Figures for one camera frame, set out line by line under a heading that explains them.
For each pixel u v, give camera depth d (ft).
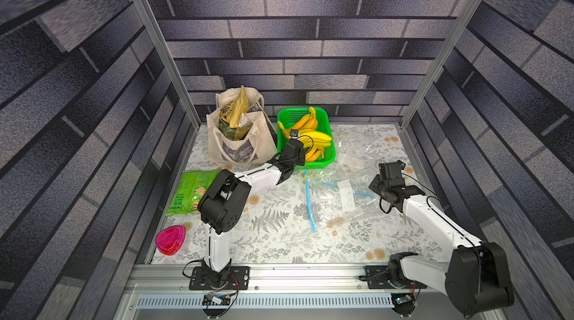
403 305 2.32
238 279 2.43
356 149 3.60
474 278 1.31
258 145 2.91
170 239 2.38
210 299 2.33
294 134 2.73
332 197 3.05
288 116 3.85
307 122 3.69
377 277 2.38
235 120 2.93
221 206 1.69
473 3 2.51
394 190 2.06
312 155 3.39
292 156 2.43
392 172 2.23
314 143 3.20
